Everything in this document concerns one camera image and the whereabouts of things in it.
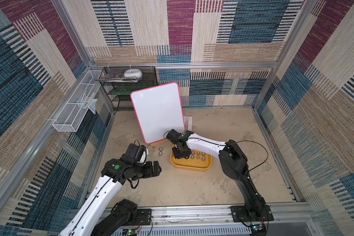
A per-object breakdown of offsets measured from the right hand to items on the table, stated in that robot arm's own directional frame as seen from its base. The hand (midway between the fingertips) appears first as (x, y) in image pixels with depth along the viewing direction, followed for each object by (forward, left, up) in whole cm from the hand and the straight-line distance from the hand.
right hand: (178, 154), depth 93 cm
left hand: (-16, +12, +14) cm, 24 cm away
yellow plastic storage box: (-3, -12, -2) cm, 13 cm away
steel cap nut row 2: (-4, -9, +10) cm, 14 cm away
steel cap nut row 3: (-1, -9, -2) cm, 9 cm away
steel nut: (+5, +11, -1) cm, 13 cm away
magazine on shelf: (+36, +36, +33) cm, 61 cm away
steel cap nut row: (-1, -13, -2) cm, 13 cm away
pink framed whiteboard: (+17, +11, +23) cm, 31 cm away
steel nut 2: (+2, +12, -2) cm, 12 cm away
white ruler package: (+29, -8, -1) cm, 30 cm away
